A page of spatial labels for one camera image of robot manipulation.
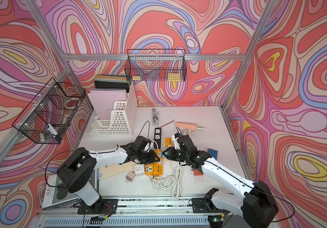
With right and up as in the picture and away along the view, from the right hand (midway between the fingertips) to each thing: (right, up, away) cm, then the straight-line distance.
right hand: (165, 157), depth 78 cm
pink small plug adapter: (-21, -12, +4) cm, 24 cm away
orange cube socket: (+19, -10, +4) cm, 22 cm away
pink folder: (-41, +33, +13) cm, 54 cm away
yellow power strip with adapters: (-4, -7, +4) cm, 9 cm away
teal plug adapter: (-1, +1, -2) cm, 2 cm away
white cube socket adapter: (-15, -8, +2) cm, 17 cm away
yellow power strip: (-10, -9, +6) cm, 14 cm away
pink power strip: (+15, +17, +27) cm, 35 cm away
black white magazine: (-58, -19, -3) cm, 61 cm away
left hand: (-3, -4, +7) cm, 9 cm away
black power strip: (-5, +9, +20) cm, 23 cm away
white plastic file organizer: (-29, +25, +4) cm, 39 cm away
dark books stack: (-38, +47, +16) cm, 63 cm away
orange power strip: (+2, +6, +18) cm, 19 cm away
